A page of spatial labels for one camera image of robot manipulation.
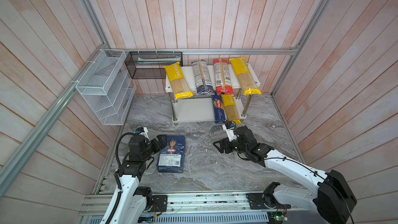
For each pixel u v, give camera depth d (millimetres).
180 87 732
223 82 752
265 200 662
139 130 701
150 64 1039
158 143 711
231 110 1006
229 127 728
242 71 817
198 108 1040
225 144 713
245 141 627
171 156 817
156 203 728
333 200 396
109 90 705
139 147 582
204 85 730
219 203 749
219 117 950
